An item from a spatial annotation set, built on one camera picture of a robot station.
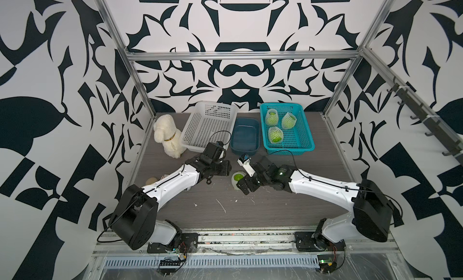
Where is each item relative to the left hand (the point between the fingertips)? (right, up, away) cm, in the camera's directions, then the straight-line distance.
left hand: (226, 163), depth 87 cm
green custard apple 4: (+27, +13, +15) cm, 34 cm away
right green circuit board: (+40, -35, -17) cm, 56 cm away
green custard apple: (+6, -6, -1) cm, 8 cm away
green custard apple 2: (+26, +23, +22) cm, 41 cm away
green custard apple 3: (+36, +21, +22) cm, 47 cm away
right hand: (+8, -5, -4) cm, 10 cm away
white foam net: (+36, +21, +22) cm, 47 cm away
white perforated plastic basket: (-11, +21, +28) cm, 37 cm away
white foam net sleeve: (+26, +23, +22) cm, 41 cm away
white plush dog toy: (-29, +14, +2) cm, 33 cm away
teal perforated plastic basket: (+41, +10, +21) cm, 47 cm away
